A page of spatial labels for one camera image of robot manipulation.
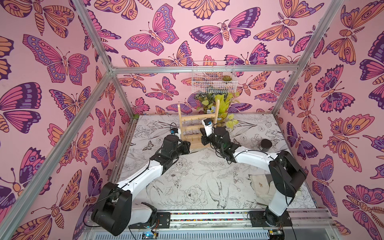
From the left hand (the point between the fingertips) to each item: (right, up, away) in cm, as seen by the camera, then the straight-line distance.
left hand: (191, 142), depth 85 cm
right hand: (+6, +9, +2) cm, 11 cm away
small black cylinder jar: (+49, -3, +15) cm, 51 cm away
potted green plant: (+11, +22, +7) cm, 25 cm away
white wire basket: (+14, +41, +12) cm, 45 cm away
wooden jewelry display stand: (-1, +9, +5) cm, 11 cm away
